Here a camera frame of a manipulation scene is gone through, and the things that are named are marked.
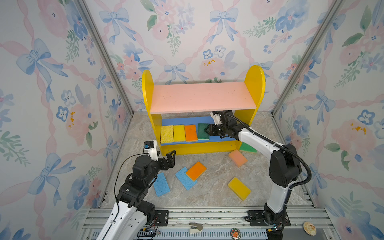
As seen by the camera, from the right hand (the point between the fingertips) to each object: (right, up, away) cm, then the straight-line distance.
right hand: (206, 128), depth 91 cm
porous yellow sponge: (-24, -3, -3) cm, 24 cm away
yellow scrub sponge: (-17, -3, -2) cm, 17 cm away
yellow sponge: (+17, -33, -7) cm, 38 cm away
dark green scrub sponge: (-3, -4, -2) cm, 5 cm away
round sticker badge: (+12, -49, -21) cm, 55 cm away
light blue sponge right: (-12, -30, -5) cm, 33 cm away
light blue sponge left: (-26, -32, -7) cm, 42 cm away
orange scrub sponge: (-10, -3, -2) cm, 10 cm away
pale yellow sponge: (-6, -25, -2) cm, 26 cm away
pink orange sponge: (+20, -19, +4) cm, 28 cm away
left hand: (-20, -11, -18) cm, 29 cm away
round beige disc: (+48, -48, -19) cm, 70 cm away
